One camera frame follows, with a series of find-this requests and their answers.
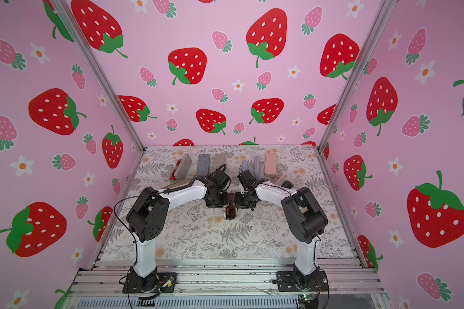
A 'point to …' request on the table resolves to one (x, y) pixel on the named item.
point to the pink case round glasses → (270, 163)
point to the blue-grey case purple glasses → (203, 165)
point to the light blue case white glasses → (245, 165)
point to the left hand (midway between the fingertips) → (228, 205)
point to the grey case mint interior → (216, 161)
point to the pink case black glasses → (285, 183)
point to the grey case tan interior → (257, 167)
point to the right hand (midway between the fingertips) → (238, 203)
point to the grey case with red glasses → (181, 168)
